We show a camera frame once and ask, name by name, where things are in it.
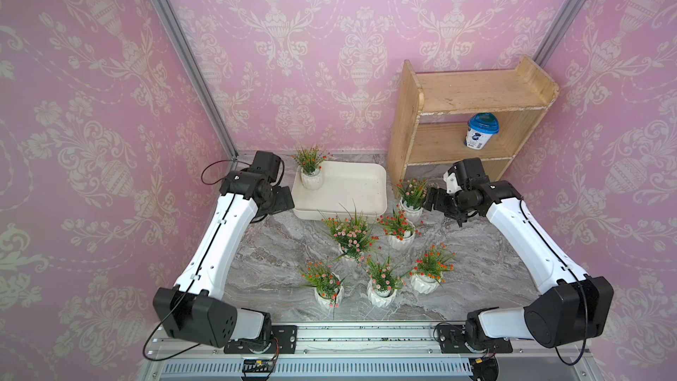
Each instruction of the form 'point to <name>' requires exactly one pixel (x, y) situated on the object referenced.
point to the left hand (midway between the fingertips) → (275, 208)
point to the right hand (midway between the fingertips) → (433, 205)
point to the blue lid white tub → (480, 127)
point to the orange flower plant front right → (427, 275)
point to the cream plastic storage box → (350, 189)
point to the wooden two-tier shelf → (442, 118)
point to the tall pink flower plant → (352, 230)
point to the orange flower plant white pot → (308, 160)
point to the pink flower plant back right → (412, 192)
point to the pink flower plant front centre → (383, 282)
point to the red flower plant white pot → (400, 231)
